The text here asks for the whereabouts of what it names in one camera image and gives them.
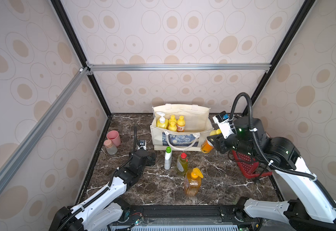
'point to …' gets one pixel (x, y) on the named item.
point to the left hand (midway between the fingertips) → (150, 150)
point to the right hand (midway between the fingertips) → (217, 133)
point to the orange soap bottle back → (172, 119)
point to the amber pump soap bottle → (193, 182)
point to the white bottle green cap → (168, 158)
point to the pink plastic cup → (113, 135)
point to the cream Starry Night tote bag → (197, 120)
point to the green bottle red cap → (182, 164)
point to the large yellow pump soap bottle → (162, 122)
